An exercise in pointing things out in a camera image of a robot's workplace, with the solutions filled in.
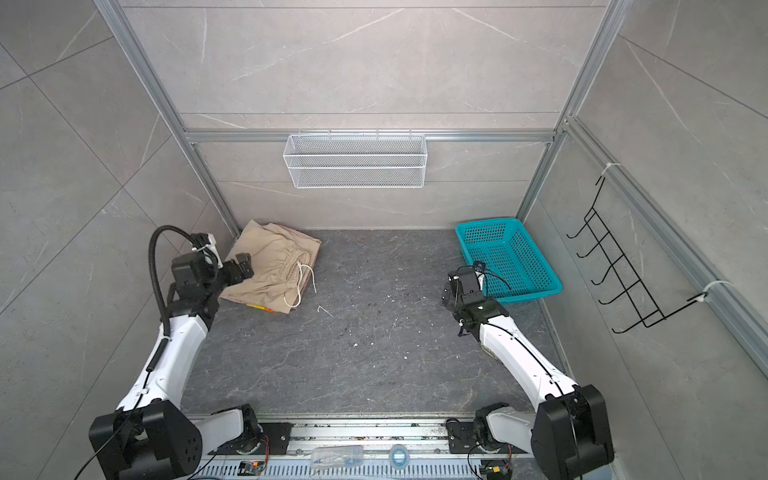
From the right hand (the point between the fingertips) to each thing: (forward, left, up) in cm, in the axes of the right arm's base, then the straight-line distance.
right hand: (464, 291), depth 86 cm
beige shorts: (+16, +57, -3) cm, 60 cm away
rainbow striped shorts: (+2, +64, -11) cm, 65 cm away
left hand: (+6, +66, +13) cm, 67 cm away
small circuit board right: (-41, -3, -14) cm, 44 cm away
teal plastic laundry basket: (+17, -24, -13) cm, 33 cm away
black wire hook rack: (-6, -33, +17) cm, 38 cm away
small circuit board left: (-40, +57, -14) cm, 71 cm away
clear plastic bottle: (-38, +36, -12) cm, 53 cm away
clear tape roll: (-38, +21, -13) cm, 46 cm away
